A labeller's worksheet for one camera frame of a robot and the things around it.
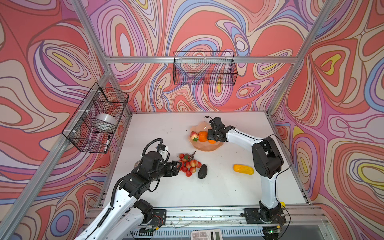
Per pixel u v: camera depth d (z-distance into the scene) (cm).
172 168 65
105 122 70
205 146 98
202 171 87
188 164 84
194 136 96
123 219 57
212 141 90
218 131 76
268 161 53
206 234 68
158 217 72
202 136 98
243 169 86
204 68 96
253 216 73
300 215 75
